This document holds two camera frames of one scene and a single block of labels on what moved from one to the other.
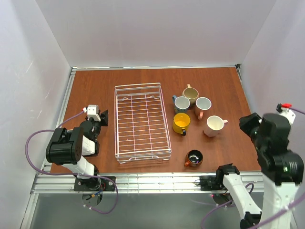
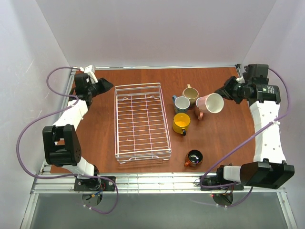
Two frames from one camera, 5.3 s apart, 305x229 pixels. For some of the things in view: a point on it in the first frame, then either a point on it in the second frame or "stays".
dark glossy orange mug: x=193 y=158 stays
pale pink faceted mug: x=214 y=124 -> x=212 y=102
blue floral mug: x=181 y=104 stays
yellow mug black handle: x=181 y=122 stays
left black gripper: x=103 y=118 -> x=99 y=86
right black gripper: x=249 y=121 -> x=232 y=89
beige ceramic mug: x=191 y=93 stays
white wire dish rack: x=141 y=128 stays
